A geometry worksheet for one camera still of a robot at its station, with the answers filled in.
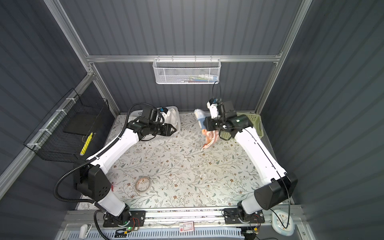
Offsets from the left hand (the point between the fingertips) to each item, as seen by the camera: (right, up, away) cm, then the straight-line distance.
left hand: (173, 129), depth 83 cm
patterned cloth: (+21, -4, -7) cm, 22 cm away
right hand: (+19, +3, -8) cm, 21 cm away
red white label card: (+9, -47, -13) cm, 49 cm away
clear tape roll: (-18, -32, +1) cm, 36 cm away
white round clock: (+56, -43, -13) cm, 72 cm away
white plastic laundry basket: (-31, +11, +28) cm, 43 cm away
